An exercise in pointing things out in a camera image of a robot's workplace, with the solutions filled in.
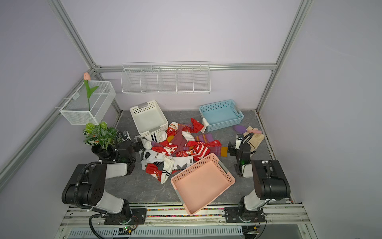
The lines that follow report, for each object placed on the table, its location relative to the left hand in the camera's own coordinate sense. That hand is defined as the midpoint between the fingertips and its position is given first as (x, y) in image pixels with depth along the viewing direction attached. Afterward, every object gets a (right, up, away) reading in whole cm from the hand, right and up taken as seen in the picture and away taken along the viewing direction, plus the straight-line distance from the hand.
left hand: (131, 140), depth 92 cm
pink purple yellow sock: (+53, -5, +5) cm, 54 cm away
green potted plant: (-6, +1, -17) cm, 18 cm away
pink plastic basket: (+43, -23, -11) cm, 50 cm away
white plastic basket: (+4, +15, +22) cm, 27 cm away
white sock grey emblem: (+32, -13, -4) cm, 35 cm away
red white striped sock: (+43, -7, +1) cm, 43 cm away
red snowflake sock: (+40, +8, +13) cm, 43 cm away
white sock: (+35, +2, +10) cm, 36 cm away
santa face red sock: (+23, +6, +13) cm, 27 cm away
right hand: (+67, -1, +3) cm, 67 cm away
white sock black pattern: (+12, -10, -3) cm, 16 cm away
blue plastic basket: (+61, +18, +27) cm, 69 cm away
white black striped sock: (+16, +1, +9) cm, 18 cm away
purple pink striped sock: (+47, 0, +12) cm, 48 cm away
